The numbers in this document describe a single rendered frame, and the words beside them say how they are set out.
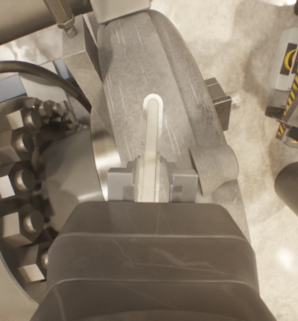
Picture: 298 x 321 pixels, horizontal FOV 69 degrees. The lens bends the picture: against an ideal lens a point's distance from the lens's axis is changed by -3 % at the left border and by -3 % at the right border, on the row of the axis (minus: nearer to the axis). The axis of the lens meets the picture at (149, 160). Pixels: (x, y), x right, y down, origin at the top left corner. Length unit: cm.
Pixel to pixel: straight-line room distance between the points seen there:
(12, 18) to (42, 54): 85
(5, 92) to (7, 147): 61
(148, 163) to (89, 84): 16
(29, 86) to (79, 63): 73
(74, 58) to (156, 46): 9
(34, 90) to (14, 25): 59
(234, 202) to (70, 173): 34
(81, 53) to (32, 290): 40
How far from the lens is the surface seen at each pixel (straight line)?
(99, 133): 43
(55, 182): 51
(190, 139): 23
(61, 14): 28
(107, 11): 37
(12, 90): 104
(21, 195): 44
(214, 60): 121
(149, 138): 16
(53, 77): 57
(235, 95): 50
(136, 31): 32
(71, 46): 28
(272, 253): 187
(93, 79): 29
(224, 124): 50
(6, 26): 42
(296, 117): 31
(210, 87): 48
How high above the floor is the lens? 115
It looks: 69 degrees down
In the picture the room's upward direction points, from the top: 175 degrees clockwise
